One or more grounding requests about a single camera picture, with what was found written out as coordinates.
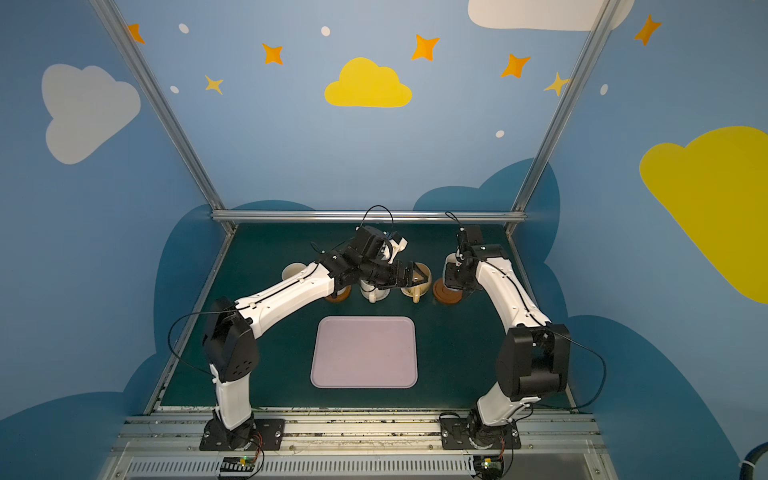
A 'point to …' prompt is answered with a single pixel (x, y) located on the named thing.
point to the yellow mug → (417, 290)
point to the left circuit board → (238, 464)
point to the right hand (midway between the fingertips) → (458, 278)
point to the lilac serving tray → (358, 352)
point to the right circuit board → (488, 467)
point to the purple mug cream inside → (292, 269)
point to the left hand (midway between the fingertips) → (416, 276)
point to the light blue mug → (451, 258)
